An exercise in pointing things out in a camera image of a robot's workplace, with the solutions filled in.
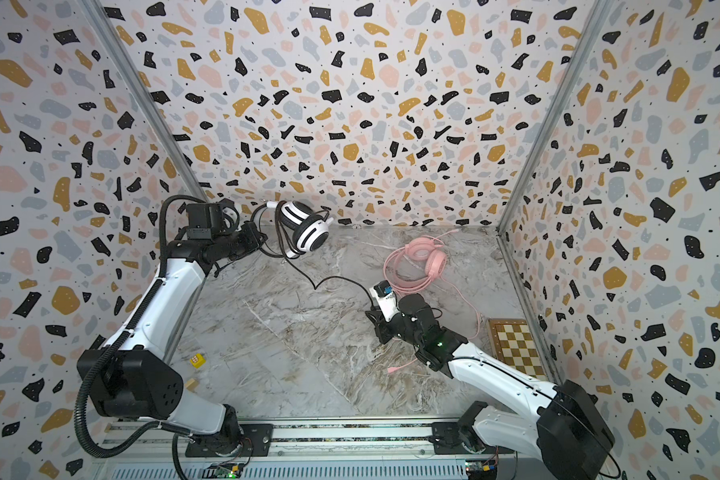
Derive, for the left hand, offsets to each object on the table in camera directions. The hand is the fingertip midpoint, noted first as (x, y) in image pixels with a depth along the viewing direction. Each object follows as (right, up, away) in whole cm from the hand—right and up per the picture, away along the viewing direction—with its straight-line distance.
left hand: (266, 229), depth 80 cm
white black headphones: (+12, 0, -8) cm, 15 cm away
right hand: (+26, -21, -2) cm, 33 cm away
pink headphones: (+47, -5, +29) cm, 55 cm away
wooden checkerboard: (+70, -33, +9) cm, 78 cm away
